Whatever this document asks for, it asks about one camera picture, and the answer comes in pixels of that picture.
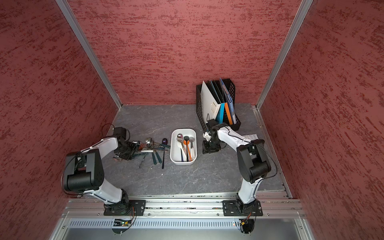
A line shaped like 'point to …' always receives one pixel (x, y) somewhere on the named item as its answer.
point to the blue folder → (230, 102)
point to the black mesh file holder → (229, 86)
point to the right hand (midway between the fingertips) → (207, 153)
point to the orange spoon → (184, 142)
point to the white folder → (210, 107)
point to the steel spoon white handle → (192, 153)
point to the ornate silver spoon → (140, 165)
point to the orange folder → (230, 122)
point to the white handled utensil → (147, 151)
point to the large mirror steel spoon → (148, 141)
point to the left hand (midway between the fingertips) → (137, 154)
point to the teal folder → (220, 114)
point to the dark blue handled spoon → (180, 135)
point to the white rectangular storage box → (183, 146)
